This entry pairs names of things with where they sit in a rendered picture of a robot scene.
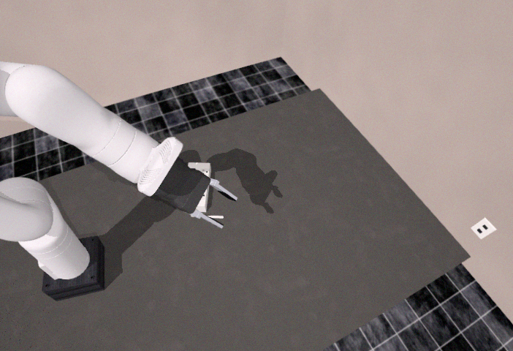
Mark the white power strip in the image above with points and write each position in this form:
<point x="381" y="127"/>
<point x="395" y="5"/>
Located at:
<point x="206" y="169"/>

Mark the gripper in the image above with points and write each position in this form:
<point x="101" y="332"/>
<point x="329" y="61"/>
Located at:
<point x="146" y="163"/>

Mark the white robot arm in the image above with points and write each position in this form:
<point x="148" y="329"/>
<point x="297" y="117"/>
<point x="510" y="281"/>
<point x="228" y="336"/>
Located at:
<point x="51" y="102"/>

